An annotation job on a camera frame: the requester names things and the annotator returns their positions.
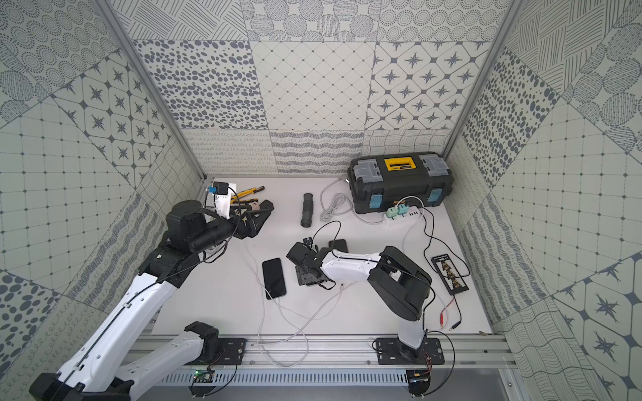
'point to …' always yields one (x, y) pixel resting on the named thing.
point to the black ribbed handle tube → (308, 210)
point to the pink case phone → (339, 245)
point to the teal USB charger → (403, 209)
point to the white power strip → (415, 214)
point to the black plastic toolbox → (376, 184)
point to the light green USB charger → (392, 212)
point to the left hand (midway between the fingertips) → (253, 202)
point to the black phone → (273, 278)
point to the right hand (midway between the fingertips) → (314, 273)
